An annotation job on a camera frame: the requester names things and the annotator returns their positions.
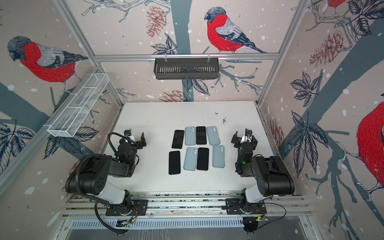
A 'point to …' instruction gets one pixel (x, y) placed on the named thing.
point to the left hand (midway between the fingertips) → (134, 133)
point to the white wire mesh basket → (70, 119)
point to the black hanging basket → (190, 68)
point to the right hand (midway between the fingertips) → (244, 135)
